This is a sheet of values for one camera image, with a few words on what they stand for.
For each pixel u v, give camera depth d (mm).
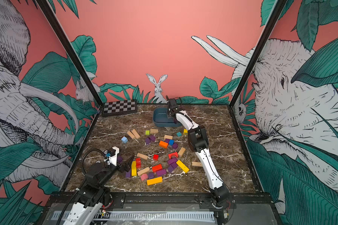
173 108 889
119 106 1175
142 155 904
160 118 1097
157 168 842
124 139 954
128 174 818
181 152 913
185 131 1009
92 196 570
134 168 844
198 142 696
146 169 842
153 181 802
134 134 1009
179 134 1010
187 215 702
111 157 648
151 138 982
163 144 953
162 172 833
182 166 859
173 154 903
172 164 859
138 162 880
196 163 882
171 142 954
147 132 1014
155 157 898
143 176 817
